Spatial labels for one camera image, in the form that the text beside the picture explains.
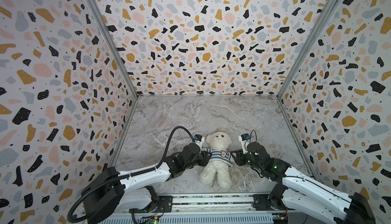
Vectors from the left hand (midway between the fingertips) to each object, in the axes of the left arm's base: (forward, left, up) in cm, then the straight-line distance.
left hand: (213, 152), depth 79 cm
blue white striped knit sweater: (0, -4, -4) cm, 5 cm away
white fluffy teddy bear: (-7, -2, -6) cm, 9 cm away
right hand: (+1, -10, +1) cm, 10 cm away
